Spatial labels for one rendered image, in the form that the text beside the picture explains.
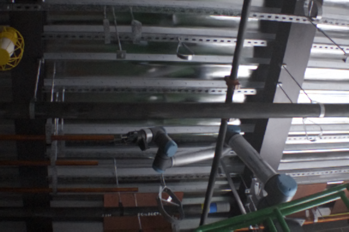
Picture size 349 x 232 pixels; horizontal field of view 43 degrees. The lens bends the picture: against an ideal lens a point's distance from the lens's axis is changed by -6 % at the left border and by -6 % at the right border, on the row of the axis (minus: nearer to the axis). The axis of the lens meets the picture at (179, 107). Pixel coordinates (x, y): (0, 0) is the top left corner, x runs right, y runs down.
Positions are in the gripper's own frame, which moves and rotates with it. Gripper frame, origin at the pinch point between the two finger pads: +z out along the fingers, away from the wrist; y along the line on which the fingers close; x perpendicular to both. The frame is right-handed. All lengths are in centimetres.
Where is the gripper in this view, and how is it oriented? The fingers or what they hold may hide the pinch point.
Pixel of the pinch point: (119, 139)
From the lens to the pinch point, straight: 275.1
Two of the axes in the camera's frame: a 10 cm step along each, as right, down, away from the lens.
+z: -7.3, 0.8, -6.8
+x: 4.0, 8.6, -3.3
